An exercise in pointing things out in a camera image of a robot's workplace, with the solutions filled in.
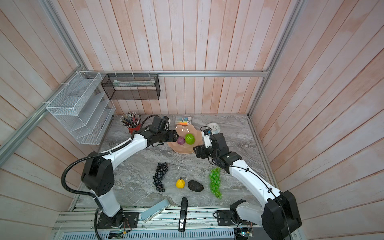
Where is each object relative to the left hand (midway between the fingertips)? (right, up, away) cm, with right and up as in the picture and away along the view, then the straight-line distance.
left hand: (174, 138), depth 89 cm
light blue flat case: (-8, -35, -16) cm, 40 cm away
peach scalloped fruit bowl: (+5, +4, +18) cm, 19 cm away
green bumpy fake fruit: (+10, -1, +9) cm, 13 cm away
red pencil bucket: (-27, +6, +8) cm, 29 cm away
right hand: (+15, -4, -6) cm, 17 cm away
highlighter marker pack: (+6, +12, +26) cm, 29 cm away
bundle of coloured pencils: (-30, +12, +9) cm, 34 cm away
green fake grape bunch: (+23, -24, -7) cm, 34 cm away
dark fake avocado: (+12, -26, -9) cm, 30 cm away
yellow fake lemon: (+4, -25, -8) cm, 26 cm away
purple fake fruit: (+3, -2, +9) cm, 10 cm away
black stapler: (+6, -38, -15) cm, 41 cm away
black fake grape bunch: (-8, -18, -3) cm, 20 cm away
